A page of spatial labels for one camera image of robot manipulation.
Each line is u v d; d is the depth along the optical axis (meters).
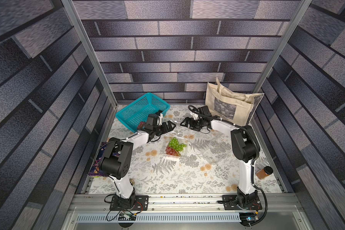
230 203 0.73
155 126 0.78
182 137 0.98
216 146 0.95
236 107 0.90
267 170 0.75
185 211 0.74
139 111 1.14
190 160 0.90
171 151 0.90
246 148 0.55
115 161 0.48
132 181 0.78
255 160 0.55
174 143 0.91
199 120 0.87
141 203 0.74
